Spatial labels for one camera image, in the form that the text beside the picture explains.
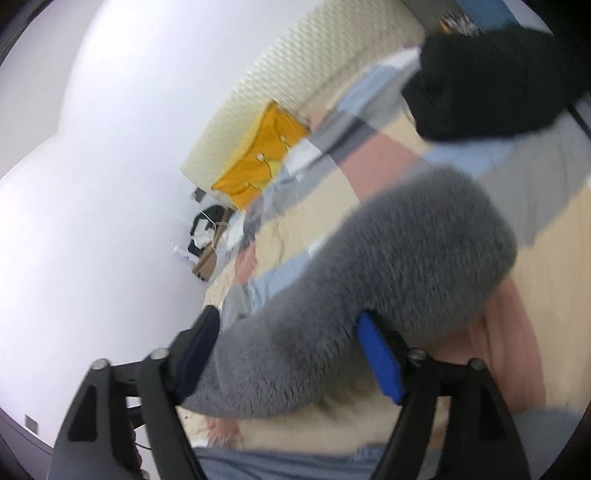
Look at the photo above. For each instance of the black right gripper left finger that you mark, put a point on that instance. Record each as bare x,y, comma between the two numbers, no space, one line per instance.
97,436

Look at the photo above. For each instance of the grey fleece jacket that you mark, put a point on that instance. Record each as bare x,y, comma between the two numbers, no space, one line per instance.
424,254

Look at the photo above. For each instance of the patchwork colour-block duvet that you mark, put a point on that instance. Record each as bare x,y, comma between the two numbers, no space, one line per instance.
534,330

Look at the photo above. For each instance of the brown wooden nightstand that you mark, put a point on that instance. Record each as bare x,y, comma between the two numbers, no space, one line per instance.
207,260

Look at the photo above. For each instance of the white bottle on nightstand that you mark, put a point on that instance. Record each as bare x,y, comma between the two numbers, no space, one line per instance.
185,254

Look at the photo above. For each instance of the white box on nightstand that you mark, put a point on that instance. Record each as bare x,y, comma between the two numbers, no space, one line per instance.
203,233

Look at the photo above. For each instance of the black bag on nightstand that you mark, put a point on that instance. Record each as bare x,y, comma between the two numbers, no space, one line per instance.
212,213

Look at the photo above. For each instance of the orange crown pillow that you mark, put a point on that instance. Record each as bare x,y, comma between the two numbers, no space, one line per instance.
259,155

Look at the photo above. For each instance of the cream quilted headboard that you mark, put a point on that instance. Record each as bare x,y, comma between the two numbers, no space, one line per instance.
302,69

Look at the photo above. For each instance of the black garment on bed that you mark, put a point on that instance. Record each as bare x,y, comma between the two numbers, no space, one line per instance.
500,83

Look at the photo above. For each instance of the grey wall socket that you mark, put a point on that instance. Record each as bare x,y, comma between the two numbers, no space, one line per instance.
198,195

